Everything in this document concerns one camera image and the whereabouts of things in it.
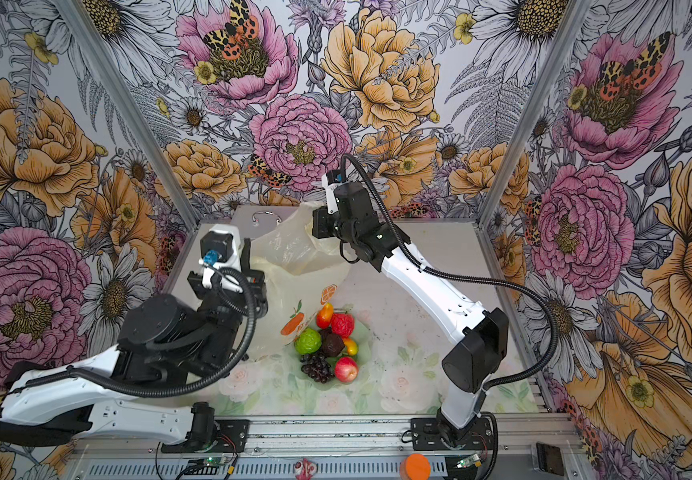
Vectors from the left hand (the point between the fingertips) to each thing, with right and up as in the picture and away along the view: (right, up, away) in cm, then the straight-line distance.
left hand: (250, 252), depth 51 cm
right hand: (+8, +7, +23) cm, 26 cm away
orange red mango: (+9, -18, +32) cm, 38 cm away
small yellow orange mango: (+17, -26, +32) cm, 45 cm away
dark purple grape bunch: (+8, -30, +27) cm, 41 cm away
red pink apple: (+15, -29, +25) cm, 41 cm away
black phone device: (+62, -48, +19) cm, 81 cm away
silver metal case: (-13, +11, +48) cm, 51 cm away
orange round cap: (+30, -43, +10) cm, 54 cm away
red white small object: (+7, -48, +15) cm, 50 cm away
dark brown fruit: (+12, -24, +29) cm, 40 cm away
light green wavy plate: (+19, -24, +32) cm, 45 cm away
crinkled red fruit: (+14, -20, +33) cm, 41 cm away
